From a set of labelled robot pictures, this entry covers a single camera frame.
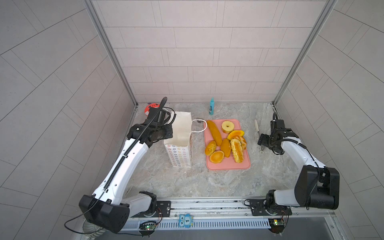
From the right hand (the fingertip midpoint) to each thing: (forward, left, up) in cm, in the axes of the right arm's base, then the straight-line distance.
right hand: (265, 142), depth 88 cm
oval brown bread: (0, +23, -2) cm, 24 cm away
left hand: (+1, +52, +18) cm, 55 cm away
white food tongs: (-1, +1, -4) cm, 4 cm away
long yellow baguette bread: (+9, +28, -1) cm, 30 cm away
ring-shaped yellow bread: (+14, +20, -2) cm, 24 cm away
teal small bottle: (+29, +28, +3) cm, 41 cm away
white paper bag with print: (-10, +48, +18) cm, 52 cm away
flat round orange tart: (-6, +30, -2) cm, 30 cm away
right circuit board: (-39, +6, -8) cm, 40 cm away
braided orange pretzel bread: (+2, +12, -2) cm, 12 cm away
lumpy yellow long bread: (-4, +18, 0) cm, 18 cm away
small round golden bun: (0, +33, -1) cm, 33 cm away
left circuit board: (-36, +64, -2) cm, 73 cm away
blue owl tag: (-35, +48, -4) cm, 59 cm away
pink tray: (-10, +24, -4) cm, 26 cm away
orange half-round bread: (+9, +15, -2) cm, 18 cm away
